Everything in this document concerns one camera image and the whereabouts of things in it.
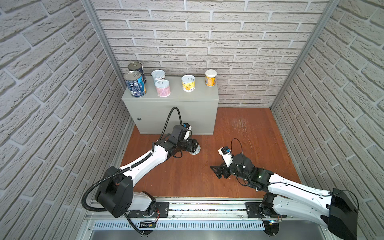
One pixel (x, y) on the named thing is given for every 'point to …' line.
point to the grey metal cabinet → (197, 108)
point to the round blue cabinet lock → (139, 118)
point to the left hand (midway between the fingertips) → (194, 141)
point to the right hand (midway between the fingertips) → (217, 162)
